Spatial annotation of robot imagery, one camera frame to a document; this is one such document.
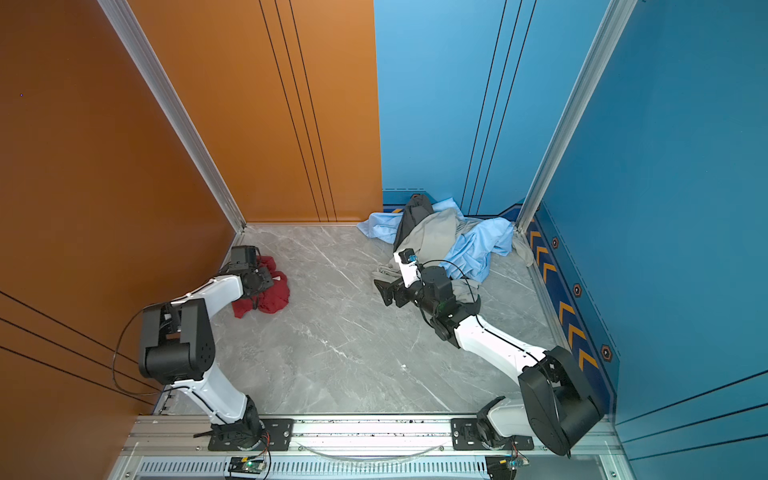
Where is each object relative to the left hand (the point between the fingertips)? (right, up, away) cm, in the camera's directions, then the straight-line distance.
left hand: (263, 277), depth 98 cm
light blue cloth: (+75, +13, +5) cm, 76 cm away
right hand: (+41, +2, -16) cm, 45 cm away
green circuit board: (+8, -42, -27) cm, 51 cm away
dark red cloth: (+5, -7, -5) cm, 10 cm away
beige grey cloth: (+55, +13, -1) cm, 57 cm away
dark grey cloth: (+52, +24, +8) cm, 58 cm away
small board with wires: (+70, -43, -27) cm, 86 cm away
